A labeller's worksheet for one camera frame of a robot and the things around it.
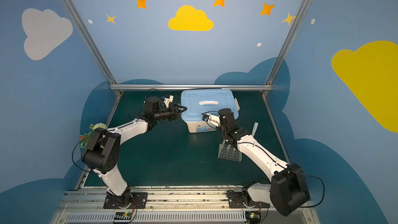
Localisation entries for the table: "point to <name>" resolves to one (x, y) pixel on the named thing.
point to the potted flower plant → (84, 138)
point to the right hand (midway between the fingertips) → (227, 111)
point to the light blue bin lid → (199, 101)
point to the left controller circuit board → (123, 215)
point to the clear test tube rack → (228, 152)
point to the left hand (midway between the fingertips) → (186, 108)
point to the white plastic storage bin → (199, 127)
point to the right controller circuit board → (253, 217)
